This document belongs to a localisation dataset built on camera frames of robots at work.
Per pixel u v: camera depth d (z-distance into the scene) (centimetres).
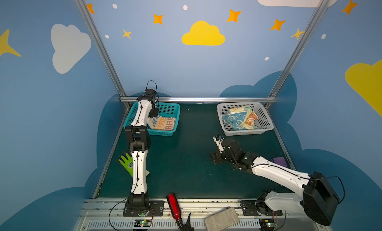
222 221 69
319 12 74
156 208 74
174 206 72
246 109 107
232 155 63
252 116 106
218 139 74
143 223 71
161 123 108
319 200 41
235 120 104
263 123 104
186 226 69
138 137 65
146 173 86
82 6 71
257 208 66
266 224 71
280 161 90
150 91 88
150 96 79
